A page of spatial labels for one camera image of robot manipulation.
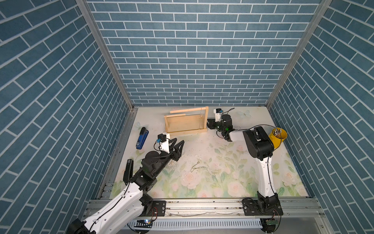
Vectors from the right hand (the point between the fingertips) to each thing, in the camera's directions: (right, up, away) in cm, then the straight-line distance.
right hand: (207, 120), depth 105 cm
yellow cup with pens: (+42, -10, -16) cm, 46 cm away
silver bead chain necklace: (-5, +5, -14) cm, 16 cm away
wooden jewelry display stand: (-19, -3, +4) cm, 19 cm away
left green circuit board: (-35, -52, -33) cm, 70 cm away
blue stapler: (-45, -12, -6) cm, 47 cm away
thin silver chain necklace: (-7, -27, -14) cm, 31 cm away
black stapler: (-47, -29, -23) cm, 60 cm away
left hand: (-15, -11, -32) cm, 37 cm away
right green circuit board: (+29, -51, -33) cm, 67 cm away
